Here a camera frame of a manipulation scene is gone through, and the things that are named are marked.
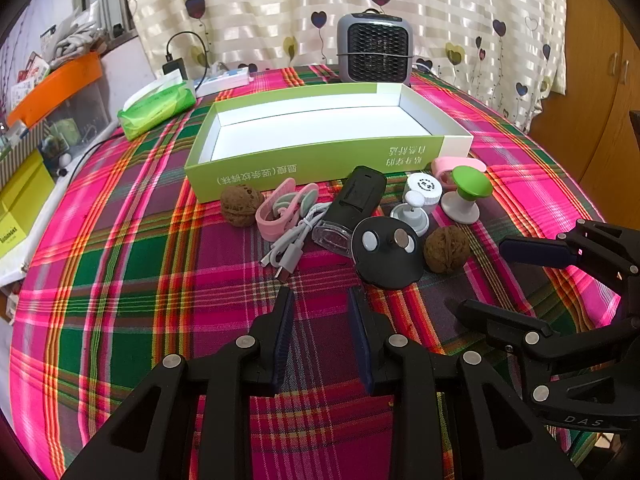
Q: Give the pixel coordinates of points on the white round cap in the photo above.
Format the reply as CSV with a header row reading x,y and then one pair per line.
x,y
422,187

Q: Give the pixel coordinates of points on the colourful paper packets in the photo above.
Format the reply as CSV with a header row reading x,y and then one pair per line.
x,y
30,70

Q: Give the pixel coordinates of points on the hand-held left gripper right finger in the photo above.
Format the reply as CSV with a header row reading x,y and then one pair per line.
x,y
358,345

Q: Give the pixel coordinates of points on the green tissue pack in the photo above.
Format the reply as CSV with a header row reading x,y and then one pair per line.
x,y
155,110

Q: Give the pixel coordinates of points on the white power strip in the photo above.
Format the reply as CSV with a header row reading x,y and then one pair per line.
x,y
225,80

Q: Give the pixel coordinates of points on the brown walnut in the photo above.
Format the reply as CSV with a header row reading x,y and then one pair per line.
x,y
446,250
241,207

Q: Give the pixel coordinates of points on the black charger adapter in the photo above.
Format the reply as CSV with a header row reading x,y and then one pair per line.
x,y
174,70

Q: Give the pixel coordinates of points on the green and white cardboard box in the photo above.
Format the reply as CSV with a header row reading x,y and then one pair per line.
x,y
260,170

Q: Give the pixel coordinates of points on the black light with clear end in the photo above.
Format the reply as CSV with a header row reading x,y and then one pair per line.
x,y
357,192

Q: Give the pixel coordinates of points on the pink clip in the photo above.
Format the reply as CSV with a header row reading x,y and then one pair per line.
x,y
270,215

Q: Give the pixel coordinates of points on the black round magnetic disc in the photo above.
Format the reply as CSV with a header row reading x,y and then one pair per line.
x,y
387,260

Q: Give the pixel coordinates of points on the white work gloves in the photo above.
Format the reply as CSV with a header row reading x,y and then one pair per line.
x,y
75,32

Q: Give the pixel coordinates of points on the striped cardboard box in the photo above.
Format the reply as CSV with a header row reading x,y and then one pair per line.
x,y
12,160

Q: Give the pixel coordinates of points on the pink plaid tablecloth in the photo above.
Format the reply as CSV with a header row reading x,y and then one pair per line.
x,y
125,285

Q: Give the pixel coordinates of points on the grey fan heater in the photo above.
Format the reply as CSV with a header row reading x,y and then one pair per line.
x,y
375,50

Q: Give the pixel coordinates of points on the yellow cardboard box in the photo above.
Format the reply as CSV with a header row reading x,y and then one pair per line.
x,y
22,195

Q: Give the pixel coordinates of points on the wooden cabinet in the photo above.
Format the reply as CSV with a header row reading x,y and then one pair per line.
x,y
595,110

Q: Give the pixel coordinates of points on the clear bin with orange lid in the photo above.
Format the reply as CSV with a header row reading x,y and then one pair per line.
x,y
60,77

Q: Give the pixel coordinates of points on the green and white suction knob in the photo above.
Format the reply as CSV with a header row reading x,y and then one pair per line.
x,y
470,185

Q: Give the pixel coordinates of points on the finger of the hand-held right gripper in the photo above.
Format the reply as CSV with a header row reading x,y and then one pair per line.
x,y
535,252
500,322

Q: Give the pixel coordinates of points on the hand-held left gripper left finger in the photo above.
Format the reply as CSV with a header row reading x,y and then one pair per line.
x,y
283,345

